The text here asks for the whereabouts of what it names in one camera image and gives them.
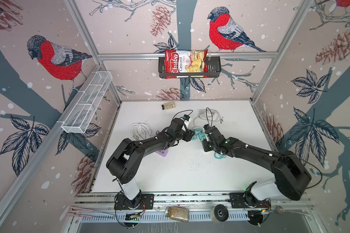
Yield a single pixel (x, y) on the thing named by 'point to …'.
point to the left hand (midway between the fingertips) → (192, 131)
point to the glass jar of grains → (178, 214)
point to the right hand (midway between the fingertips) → (203, 145)
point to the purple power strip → (163, 152)
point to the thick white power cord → (139, 131)
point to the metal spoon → (279, 210)
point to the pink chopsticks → (80, 208)
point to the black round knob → (221, 212)
